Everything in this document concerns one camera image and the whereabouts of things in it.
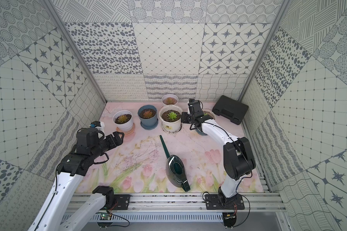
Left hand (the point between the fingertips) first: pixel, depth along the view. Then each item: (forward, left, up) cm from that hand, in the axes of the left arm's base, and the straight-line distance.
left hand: (115, 133), depth 72 cm
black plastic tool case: (+37, -71, -20) cm, 83 cm away
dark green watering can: (-14, -31, -12) cm, 36 cm away
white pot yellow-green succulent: (+20, +6, -14) cm, 25 cm away
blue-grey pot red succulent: (+25, -10, -14) cm, 30 cm away
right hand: (+20, -36, -10) cm, 42 cm away
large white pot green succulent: (+22, -26, -14) cm, 37 cm away
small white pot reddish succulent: (+40, -24, -13) cm, 48 cm away
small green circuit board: (-32, +4, -26) cm, 42 cm away
